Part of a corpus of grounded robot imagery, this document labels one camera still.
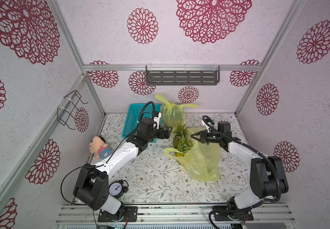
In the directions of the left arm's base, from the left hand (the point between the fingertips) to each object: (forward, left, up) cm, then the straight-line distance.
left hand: (166, 128), depth 83 cm
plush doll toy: (-4, +44, -14) cm, 47 cm away
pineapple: (0, -9, -3) cm, 9 cm away
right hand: (-2, -15, -4) cm, 15 cm away
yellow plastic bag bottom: (-16, -21, -12) cm, 29 cm away
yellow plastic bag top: (+13, -4, -3) cm, 14 cm away
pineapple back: (-9, -9, -3) cm, 13 cm away
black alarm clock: (-29, +28, -19) cm, 44 cm away
